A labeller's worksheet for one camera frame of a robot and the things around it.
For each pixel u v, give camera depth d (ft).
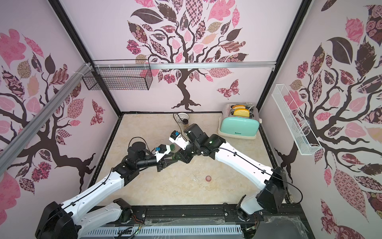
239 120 3.14
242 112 3.07
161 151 2.00
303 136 2.44
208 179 2.80
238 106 3.19
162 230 2.29
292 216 2.38
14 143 1.70
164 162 2.15
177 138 2.04
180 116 3.73
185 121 3.36
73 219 1.32
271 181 1.32
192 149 1.97
